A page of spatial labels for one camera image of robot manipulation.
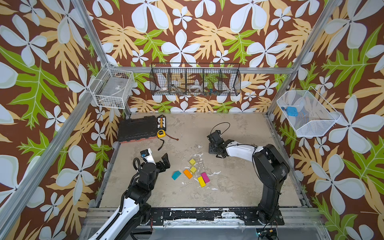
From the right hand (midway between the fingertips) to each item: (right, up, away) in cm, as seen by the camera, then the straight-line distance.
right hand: (212, 147), depth 98 cm
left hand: (-32, -1, -18) cm, 36 cm away
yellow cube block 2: (-13, -12, -10) cm, 20 cm away
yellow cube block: (-13, -8, -7) cm, 17 cm away
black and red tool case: (-57, +11, +4) cm, 58 cm away
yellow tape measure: (-36, +9, +6) cm, 37 cm away
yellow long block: (-8, -18, -13) cm, 24 cm away
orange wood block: (-16, -15, -10) cm, 24 cm away
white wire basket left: (-61, +37, -12) cm, 72 cm away
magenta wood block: (-5, -17, -11) cm, 20 cm away
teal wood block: (-23, -15, -11) cm, 30 cm away
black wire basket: (-11, +46, 0) cm, 47 cm away
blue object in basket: (+46, +23, -12) cm, 52 cm away
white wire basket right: (+52, +21, -17) cm, 58 cm away
